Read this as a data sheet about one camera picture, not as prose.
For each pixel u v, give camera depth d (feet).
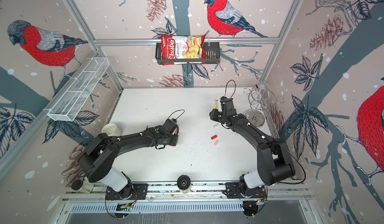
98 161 1.48
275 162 1.43
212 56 3.11
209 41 2.96
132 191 2.36
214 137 3.05
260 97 3.21
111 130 2.95
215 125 3.26
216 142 2.96
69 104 2.34
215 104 3.62
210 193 2.43
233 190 2.39
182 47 2.87
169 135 2.49
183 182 2.20
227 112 2.24
